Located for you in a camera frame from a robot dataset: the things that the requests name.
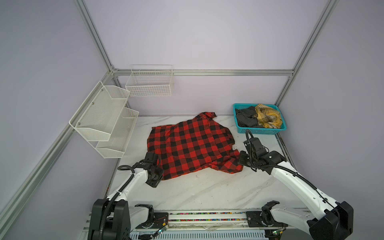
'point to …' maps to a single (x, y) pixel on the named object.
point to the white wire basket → (150, 80)
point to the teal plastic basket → (261, 130)
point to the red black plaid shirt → (197, 143)
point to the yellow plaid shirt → (268, 117)
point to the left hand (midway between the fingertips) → (161, 177)
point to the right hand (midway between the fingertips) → (238, 157)
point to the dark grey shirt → (247, 117)
